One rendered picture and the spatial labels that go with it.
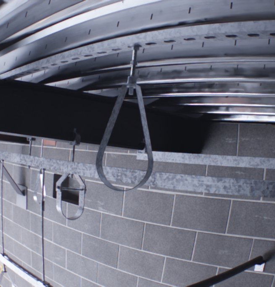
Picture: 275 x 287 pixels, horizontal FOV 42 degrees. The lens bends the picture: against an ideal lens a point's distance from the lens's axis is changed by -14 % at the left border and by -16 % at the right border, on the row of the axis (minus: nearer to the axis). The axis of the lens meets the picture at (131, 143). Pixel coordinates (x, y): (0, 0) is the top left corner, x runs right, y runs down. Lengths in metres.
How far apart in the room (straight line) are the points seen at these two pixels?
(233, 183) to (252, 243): 1.08
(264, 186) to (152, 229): 1.56
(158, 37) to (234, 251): 1.51
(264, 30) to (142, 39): 0.29
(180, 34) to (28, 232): 3.11
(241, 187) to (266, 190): 0.08
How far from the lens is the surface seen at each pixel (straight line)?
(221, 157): 1.64
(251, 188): 0.95
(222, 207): 2.11
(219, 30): 0.68
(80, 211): 1.67
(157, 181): 1.13
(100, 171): 0.82
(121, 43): 0.84
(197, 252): 2.22
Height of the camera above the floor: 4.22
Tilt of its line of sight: 3 degrees up
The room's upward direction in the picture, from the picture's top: 5 degrees clockwise
